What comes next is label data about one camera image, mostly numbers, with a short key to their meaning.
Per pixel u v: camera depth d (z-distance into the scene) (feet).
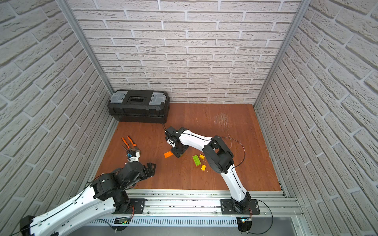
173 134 2.33
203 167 2.84
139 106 3.18
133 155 2.23
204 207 2.48
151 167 2.24
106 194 1.64
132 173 1.81
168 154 3.01
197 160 2.85
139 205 2.40
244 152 3.10
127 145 3.13
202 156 2.96
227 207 2.42
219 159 1.77
